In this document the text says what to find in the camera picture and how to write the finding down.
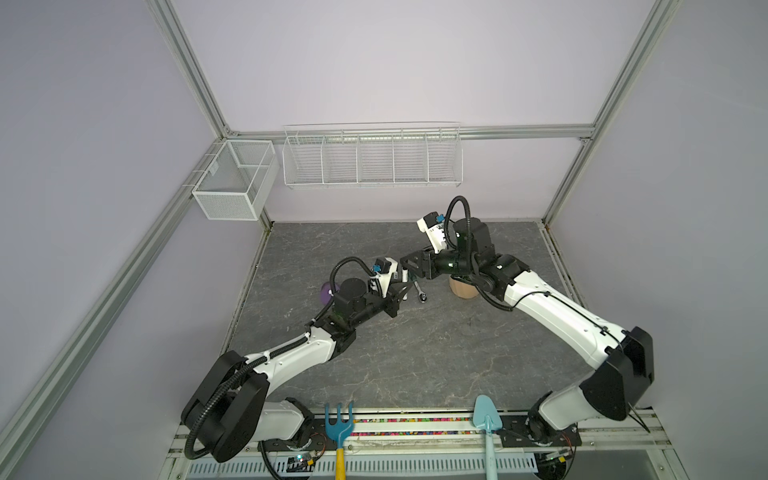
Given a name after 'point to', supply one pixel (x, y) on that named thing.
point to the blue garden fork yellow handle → (338, 431)
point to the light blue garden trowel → (486, 417)
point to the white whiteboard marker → (404, 275)
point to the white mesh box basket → (238, 181)
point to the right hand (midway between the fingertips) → (404, 257)
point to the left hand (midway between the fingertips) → (410, 283)
